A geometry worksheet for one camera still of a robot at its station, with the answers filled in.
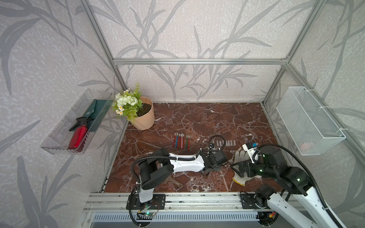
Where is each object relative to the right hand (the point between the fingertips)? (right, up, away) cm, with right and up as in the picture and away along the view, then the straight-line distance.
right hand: (236, 164), depth 69 cm
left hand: (-7, -7, +15) cm, 18 cm away
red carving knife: (-34, +6, +29) cm, 46 cm away
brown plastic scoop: (-35, -12, +11) cm, 38 cm away
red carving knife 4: (-24, +4, +27) cm, 36 cm away
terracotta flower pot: (-51, +22, +20) cm, 59 cm away
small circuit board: (-44, -28, +3) cm, 52 cm away
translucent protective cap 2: (+3, +5, +27) cm, 27 cm away
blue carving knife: (-32, +7, +29) cm, 44 cm away
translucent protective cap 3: (+5, +5, +27) cm, 28 cm away
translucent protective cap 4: (+7, +5, +27) cm, 28 cm away
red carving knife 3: (-30, +6, +29) cm, 42 cm away
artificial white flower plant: (-58, +31, +10) cm, 66 cm away
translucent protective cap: (-2, +4, +27) cm, 27 cm away
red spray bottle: (-71, +18, -8) cm, 74 cm away
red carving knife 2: (-31, +6, +29) cm, 43 cm away
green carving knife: (-26, +5, +27) cm, 38 cm away
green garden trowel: (-71, +26, +3) cm, 76 cm away
